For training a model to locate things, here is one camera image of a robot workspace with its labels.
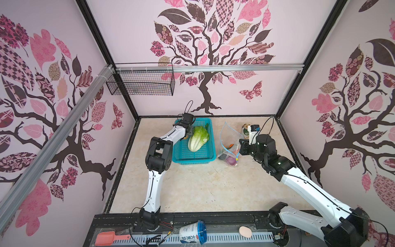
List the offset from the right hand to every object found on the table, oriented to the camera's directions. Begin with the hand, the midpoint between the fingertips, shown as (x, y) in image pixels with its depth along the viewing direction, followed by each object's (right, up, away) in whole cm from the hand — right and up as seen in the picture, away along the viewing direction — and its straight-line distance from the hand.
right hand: (241, 138), depth 77 cm
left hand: (-32, +4, +30) cm, 44 cm away
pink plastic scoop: (-64, -45, -9) cm, 79 cm away
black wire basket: (-57, +36, +18) cm, 70 cm away
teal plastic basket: (-17, -13, +24) cm, 32 cm away
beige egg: (0, -43, -7) cm, 44 cm away
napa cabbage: (-21, +1, +22) cm, 30 cm away
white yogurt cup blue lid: (-24, -40, -12) cm, 48 cm away
